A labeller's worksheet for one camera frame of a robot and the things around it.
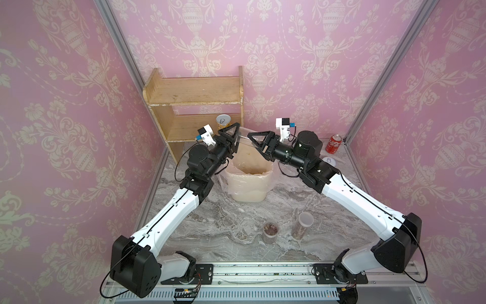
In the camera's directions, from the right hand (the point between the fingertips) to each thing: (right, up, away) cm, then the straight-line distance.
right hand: (250, 139), depth 62 cm
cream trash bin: (0, -13, +11) cm, 17 cm away
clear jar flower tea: (+8, -36, +15) cm, 40 cm away
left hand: (-3, +4, +2) cm, 5 cm away
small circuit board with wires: (-25, -59, +11) cm, 65 cm away
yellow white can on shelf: (-13, +12, +30) cm, 35 cm away
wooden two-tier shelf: (-39, +23, +44) cm, 63 cm away
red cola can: (+49, +2, +46) cm, 67 cm away
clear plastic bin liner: (-11, -17, +21) cm, 29 cm away
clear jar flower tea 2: (+21, -29, +9) cm, 37 cm away
